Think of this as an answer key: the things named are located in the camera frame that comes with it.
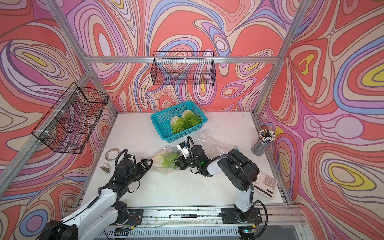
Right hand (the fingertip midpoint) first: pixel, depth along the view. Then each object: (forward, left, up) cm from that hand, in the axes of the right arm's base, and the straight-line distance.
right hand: (174, 165), depth 87 cm
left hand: (0, +12, +2) cm, 13 cm away
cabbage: (+1, +3, +5) cm, 6 cm away
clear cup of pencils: (+9, -53, +13) cm, 55 cm away
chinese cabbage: (+27, -2, +6) cm, 28 cm away
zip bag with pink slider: (+9, +7, +2) cm, 11 cm away
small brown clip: (0, +42, -2) cm, 42 cm away
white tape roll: (+11, +42, -3) cm, 43 cm away
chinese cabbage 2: (+31, -11, +6) cm, 33 cm away
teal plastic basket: (+37, +12, 0) cm, 39 cm away
